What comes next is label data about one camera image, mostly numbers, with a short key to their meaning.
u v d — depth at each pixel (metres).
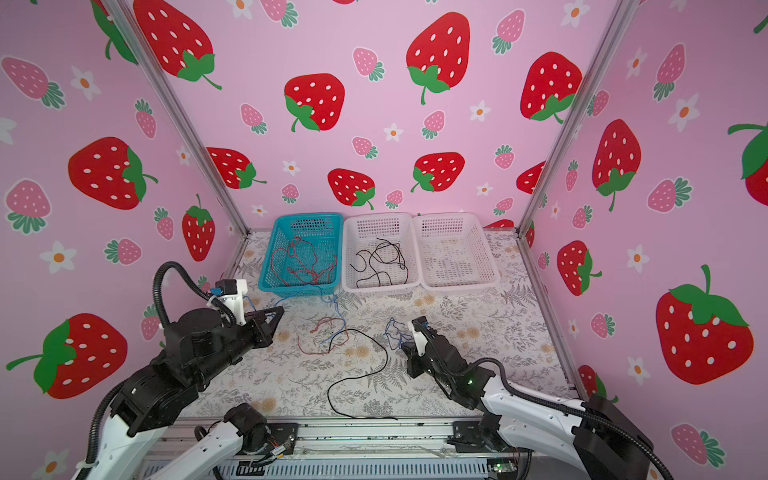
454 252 1.14
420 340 0.73
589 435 0.42
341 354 0.89
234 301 0.55
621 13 0.69
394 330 0.86
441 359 0.59
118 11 0.67
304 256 1.14
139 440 0.40
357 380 0.84
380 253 1.12
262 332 0.54
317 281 1.05
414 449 0.73
